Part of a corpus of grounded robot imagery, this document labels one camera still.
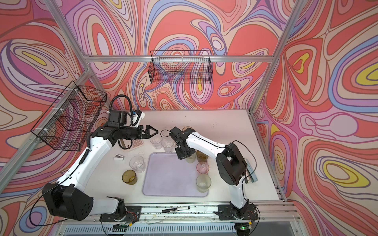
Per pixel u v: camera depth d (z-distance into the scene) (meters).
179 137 0.70
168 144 0.98
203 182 0.82
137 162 0.90
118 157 0.91
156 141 0.97
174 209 0.74
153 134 0.71
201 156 0.91
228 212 0.74
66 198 0.39
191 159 0.88
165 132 0.73
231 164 0.48
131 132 0.65
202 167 0.87
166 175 0.88
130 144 0.68
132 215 0.72
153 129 0.72
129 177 0.84
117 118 0.59
